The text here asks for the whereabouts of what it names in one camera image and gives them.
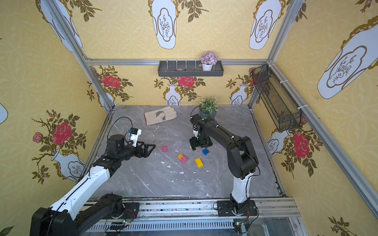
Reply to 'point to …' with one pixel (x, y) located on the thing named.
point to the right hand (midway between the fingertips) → (198, 149)
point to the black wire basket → (285, 112)
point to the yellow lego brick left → (180, 156)
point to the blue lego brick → (205, 151)
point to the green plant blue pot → (208, 107)
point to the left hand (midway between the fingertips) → (151, 144)
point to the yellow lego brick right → (199, 162)
